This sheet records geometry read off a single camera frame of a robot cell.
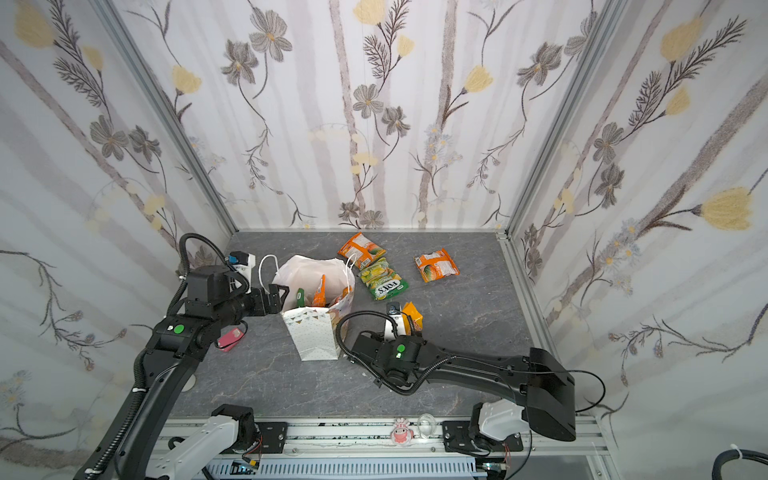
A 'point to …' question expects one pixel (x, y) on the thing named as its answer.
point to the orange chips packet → (320, 296)
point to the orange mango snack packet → (361, 249)
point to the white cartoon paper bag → (318, 333)
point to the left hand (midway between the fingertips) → (269, 281)
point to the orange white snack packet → (436, 265)
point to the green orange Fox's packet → (345, 291)
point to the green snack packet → (300, 297)
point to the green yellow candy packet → (382, 281)
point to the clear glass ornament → (426, 425)
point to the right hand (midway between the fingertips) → (386, 332)
